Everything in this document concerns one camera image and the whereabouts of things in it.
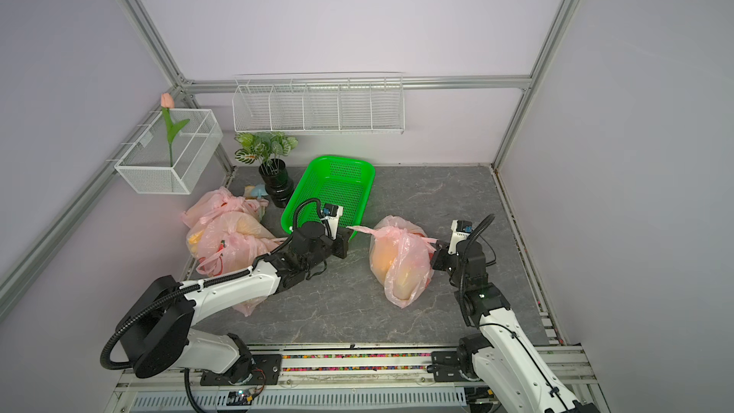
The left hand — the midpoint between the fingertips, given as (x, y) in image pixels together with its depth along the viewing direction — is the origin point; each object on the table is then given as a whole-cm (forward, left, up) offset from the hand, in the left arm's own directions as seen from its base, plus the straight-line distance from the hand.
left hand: (352, 230), depth 83 cm
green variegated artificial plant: (+28, +27, +10) cm, 40 cm away
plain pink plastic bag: (-10, -13, +1) cm, 17 cm away
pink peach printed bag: (-6, +35, +1) cm, 35 cm away
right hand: (-5, -25, -1) cm, 26 cm away
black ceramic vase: (+24, +27, -6) cm, 37 cm away
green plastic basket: (+34, +7, -15) cm, 37 cm away
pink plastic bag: (+10, +41, +1) cm, 42 cm away
